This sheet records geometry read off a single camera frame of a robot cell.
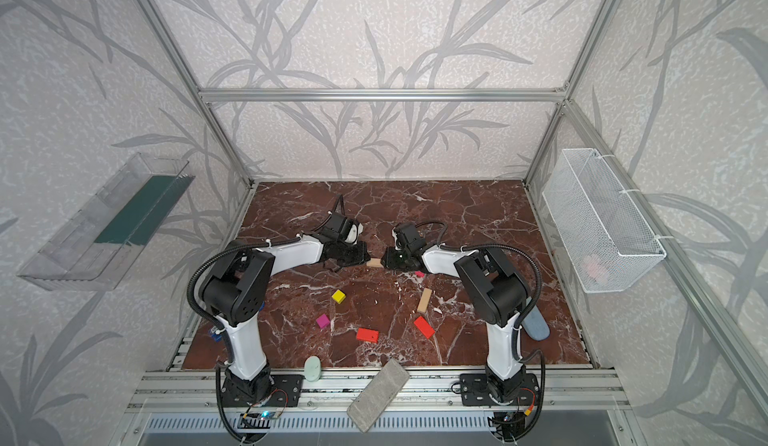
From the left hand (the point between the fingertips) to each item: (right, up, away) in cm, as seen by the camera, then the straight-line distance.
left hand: (375, 249), depth 96 cm
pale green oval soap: (-14, -27, -21) cm, 37 cm away
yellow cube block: (-10, -13, -8) cm, 18 cm away
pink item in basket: (+57, -2, -24) cm, 61 cm away
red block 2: (+16, -21, -13) cm, 29 cm away
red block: (-1, -22, -14) cm, 26 cm away
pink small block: (+14, -8, -2) cm, 16 cm away
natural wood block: (0, -4, 0) cm, 4 cm away
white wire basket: (+52, +6, -36) cm, 64 cm away
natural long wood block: (+16, -15, -8) cm, 23 cm away
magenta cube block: (-14, -19, -12) cm, 26 cm away
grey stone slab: (+2, -32, -27) cm, 42 cm away
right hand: (+3, -1, +1) cm, 3 cm away
